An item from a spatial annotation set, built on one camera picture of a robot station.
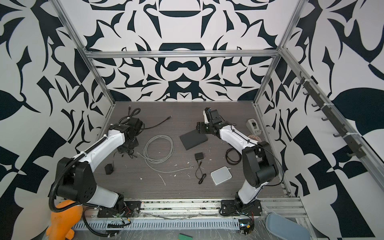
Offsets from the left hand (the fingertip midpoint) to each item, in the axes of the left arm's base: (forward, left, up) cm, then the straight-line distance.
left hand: (128, 143), depth 84 cm
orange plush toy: (-35, +20, -3) cm, 41 cm away
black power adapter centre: (-3, -40, -12) cm, 42 cm away
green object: (-42, -30, -11) cm, 52 cm away
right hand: (+11, -42, +1) cm, 43 cm away
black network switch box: (+9, -36, -12) cm, 39 cm away
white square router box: (-15, -51, -10) cm, 54 cm away
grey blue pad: (-40, -76, -11) cm, 87 cm away
